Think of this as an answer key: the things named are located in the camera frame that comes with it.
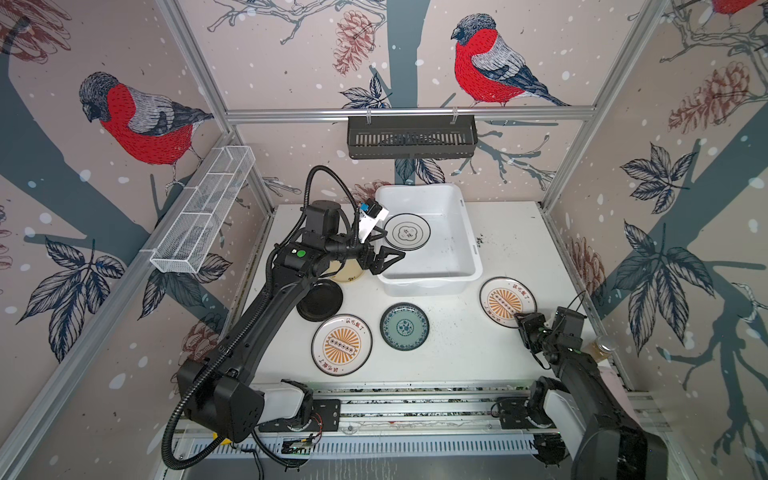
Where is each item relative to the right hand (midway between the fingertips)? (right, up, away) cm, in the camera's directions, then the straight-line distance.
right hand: (517, 320), depth 87 cm
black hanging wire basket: (-30, +60, +16) cm, 69 cm away
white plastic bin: (-23, +29, +27) cm, 46 cm away
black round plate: (-60, +4, +5) cm, 61 cm away
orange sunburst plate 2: (-2, +5, +7) cm, 9 cm away
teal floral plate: (-34, -2, +1) cm, 34 cm away
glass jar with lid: (+16, -3, -13) cm, 21 cm away
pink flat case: (+21, -13, -12) cm, 27 cm away
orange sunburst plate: (-52, -7, -2) cm, 53 cm away
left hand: (-37, +24, -19) cm, 48 cm away
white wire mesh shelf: (-89, +23, -17) cm, 93 cm away
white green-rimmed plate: (-32, +27, +24) cm, 48 cm away
